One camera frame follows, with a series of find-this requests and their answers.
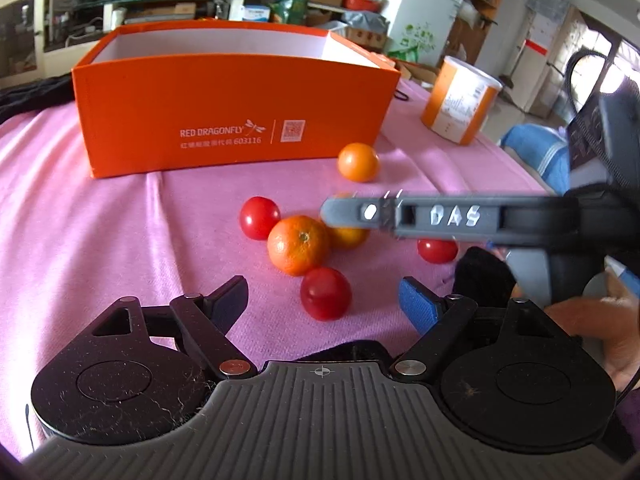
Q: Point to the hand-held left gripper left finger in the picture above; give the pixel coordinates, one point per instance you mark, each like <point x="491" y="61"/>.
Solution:
<point x="232" y="295"/>

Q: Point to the black cloth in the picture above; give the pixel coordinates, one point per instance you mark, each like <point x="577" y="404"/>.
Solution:
<point x="30" y="100"/>

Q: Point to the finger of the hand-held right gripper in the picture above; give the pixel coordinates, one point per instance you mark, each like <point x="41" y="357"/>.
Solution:
<point x="350" y="212"/>

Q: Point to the green plastic bag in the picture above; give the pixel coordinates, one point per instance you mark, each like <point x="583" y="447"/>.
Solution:
<point x="289" y="10"/>

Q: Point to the red basin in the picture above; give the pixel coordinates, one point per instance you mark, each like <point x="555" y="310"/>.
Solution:
<point x="362" y="3"/>

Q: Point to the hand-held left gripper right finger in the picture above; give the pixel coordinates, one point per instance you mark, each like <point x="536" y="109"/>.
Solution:
<point x="417" y="305"/>

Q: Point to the orange cardboard box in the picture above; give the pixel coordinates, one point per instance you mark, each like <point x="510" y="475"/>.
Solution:
<point x="230" y="105"/>

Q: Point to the blue white box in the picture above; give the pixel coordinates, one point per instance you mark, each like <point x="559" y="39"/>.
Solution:
<point x="256" y="14"/>

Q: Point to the dark cloth piece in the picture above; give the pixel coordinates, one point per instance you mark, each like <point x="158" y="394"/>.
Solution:
<point x="482" y="277"/>

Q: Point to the pink tablecloth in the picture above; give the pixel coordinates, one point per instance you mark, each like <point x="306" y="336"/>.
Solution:
<point x="150" y="220"/>

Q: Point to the grey plastic bag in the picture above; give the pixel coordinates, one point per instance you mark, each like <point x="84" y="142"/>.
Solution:
<point x="365" y="20"/>

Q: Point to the white glass door cabinet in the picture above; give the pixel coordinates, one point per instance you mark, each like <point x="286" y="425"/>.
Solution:
<point x="20" y="30"/>

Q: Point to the orange mandarin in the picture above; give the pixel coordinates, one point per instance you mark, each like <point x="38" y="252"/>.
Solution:
<point x="350" y="239"/>
<point x="299" y="245"/>
<point x="357" y="162"/>

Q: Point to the blue cloth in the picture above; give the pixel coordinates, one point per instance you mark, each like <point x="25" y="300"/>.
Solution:
<point x="535" y="155"/>

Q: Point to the orange labelled canister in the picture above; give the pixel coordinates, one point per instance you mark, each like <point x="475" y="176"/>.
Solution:
<point x="465" y="105"/>

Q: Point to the red tomato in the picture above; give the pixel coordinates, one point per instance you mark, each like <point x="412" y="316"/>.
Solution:
<point x="437" y="252"/>
<point x="326" y="294"/>
<point x="259" y="217"/>

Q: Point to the person's right hand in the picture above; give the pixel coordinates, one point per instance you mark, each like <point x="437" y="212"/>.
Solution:
<point x="615" y="330"/>

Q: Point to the white refrigerator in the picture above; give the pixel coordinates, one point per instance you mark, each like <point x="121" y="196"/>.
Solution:
<point x="537" y="75"/>

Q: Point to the labelled cardboard package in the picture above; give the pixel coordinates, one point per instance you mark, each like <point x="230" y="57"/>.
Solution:
<point x="367" y="39"/>

